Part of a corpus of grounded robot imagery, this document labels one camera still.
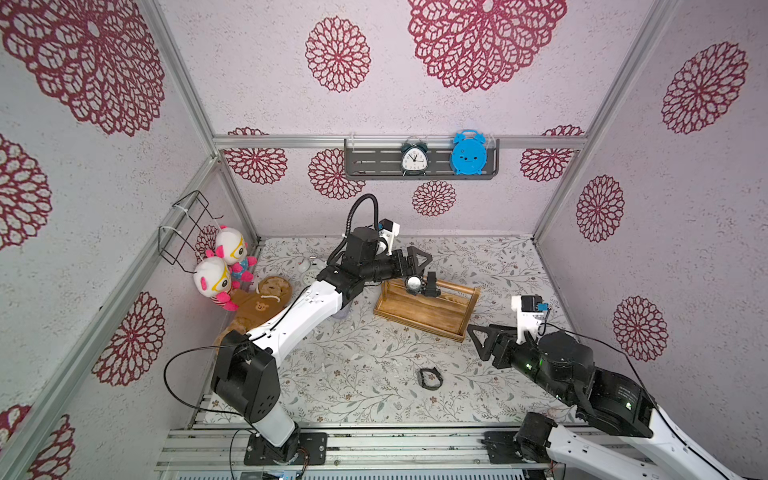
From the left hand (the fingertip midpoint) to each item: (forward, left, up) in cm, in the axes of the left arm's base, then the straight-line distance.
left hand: (420, 262), depth 76 cm
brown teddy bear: (+1, +46, -19) cm, 50 cm away
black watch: (-5, -3, -6) cm, 8 cm away
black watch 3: (-21, -4, -28) cm, 35 cm away
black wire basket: (+11, +61, +5) cm, 62 cm away
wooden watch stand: (0, -12, -29) cm, 31 cm away
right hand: (-19, -10, +1) cm, 21 cm away
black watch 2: (-4, +1, -5) cm, 6 cm away
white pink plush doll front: (+1, +58, -9) cm, 59 cm away
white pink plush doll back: (+14, +57, -10) cm, 59 cm away
